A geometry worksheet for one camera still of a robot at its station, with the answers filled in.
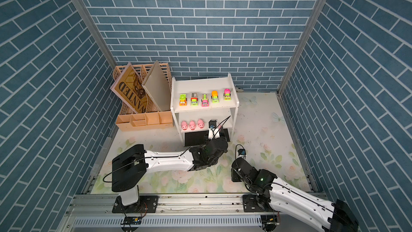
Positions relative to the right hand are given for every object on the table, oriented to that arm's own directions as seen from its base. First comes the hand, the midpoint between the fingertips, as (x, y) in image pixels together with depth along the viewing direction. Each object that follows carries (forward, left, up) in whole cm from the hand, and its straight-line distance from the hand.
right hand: (232, 171), depth 82 cm
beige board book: (+43, +49, +17) cm, 67 cm away
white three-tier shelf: (+27, +6, +15) cm, 31 cm away
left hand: (+15, +5, +16) cm, 22 cm away
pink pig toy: (+15, +26, +18) cm, 35 cm away
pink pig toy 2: (+15, +22, +18) cm, 32 cm away
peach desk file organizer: (+22, +62, +8) cm, 66 cm away
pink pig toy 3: (+17, +18, +18) cm, 30 cm away
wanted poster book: (+36, +63, +21) cm, 75 cm away
